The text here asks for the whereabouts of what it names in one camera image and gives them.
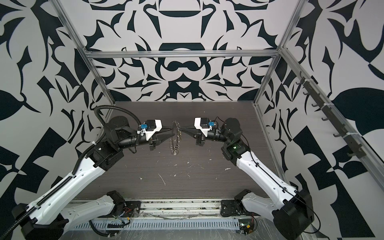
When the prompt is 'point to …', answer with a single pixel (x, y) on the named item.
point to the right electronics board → (246, 226)
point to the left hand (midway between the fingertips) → (173, 126)
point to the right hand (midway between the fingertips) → (182, 129)
